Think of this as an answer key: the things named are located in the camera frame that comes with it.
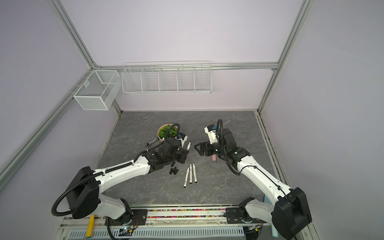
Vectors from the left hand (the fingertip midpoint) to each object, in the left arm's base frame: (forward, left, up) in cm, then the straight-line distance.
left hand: (188, 153), depth 82 cm
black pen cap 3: (-5, +8, -13) cm, 16 cm away
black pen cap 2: (-3, +9, -13) cm, 16 cm away
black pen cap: (-4, +11, -13) cm, 18 cm away
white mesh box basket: (+44, +59, +11) cm, 75 cm away
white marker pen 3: (-11, -1, -12) cm, 16 cm away
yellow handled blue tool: (-30, +48, -12) cm, 58 cm away
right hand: (+1, -7, +5) cm, 9 cm away
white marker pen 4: (-7, -3, -12) cm, 15 cm away
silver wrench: (+15, +27, -11) cm, 33 cm away
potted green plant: (+18, +16, -2) cm, 24 cm away
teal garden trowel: (-37, -39, -12) cm, 56 cm away
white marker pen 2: (-10, +2, -12) cm, 16 cm away
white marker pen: (+3, -1, +2) cm, 4 cm away
